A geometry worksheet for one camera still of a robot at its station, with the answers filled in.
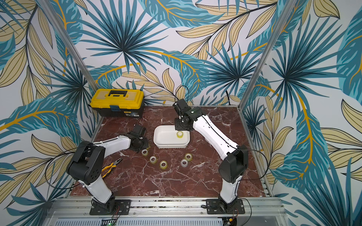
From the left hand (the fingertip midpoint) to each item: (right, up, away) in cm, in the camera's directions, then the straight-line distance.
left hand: (145, 146), depth 95 cm
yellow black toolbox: (-20, +30, +4) cm, 37 cm away
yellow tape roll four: (+13, -10, -7) cm, 18 cm away
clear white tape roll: (+26, -9, -7) cm, 29 cm away
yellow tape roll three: (+7, -7, -6) cm, 11 cm away
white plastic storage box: (+13, +6, +7) cm, 16 cm away
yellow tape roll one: (+3, 0, -4) cm, 5 cm away
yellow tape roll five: (+29, -6, -5) cm, 30 cm away
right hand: (+24, +15, -13) cm, 31 cm away
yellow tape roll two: (+1, -3, -3) cm, 4 cm away
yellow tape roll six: (+23, +8, +5) cm, 25 cm away
